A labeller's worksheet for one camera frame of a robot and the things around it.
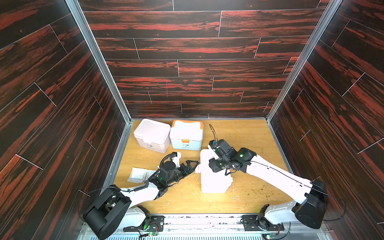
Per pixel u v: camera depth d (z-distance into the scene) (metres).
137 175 0.89
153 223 0.73
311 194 0.41
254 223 0.69
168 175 0.65
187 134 0.92
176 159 0.78
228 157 0.57
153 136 0.95
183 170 0.73
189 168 0.73
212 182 0.75
